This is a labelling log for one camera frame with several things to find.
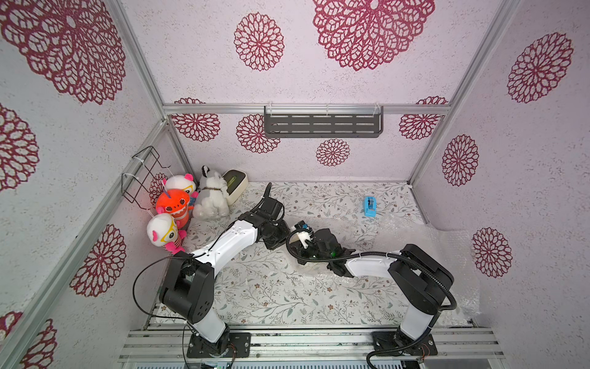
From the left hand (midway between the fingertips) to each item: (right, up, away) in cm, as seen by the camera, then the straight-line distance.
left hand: (291, 239), depth 86 cm
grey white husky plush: (-35, +17, +14) cm, 41 cm away
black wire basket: (-51, +20, -11) cm, 56 cm away
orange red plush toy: (-46, +14, +4) cm, 48 cm away
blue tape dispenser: (+37, +12, +23) cm, 45 cm away
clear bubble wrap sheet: (+44, 0, +15) cm, 46 cm away
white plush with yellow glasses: (-45, +4, -6) cm, 46 cm away
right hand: (-1, -1, +1) cm, 2 cm away
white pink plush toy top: (-44, +22, +9) cm, 50 cm away
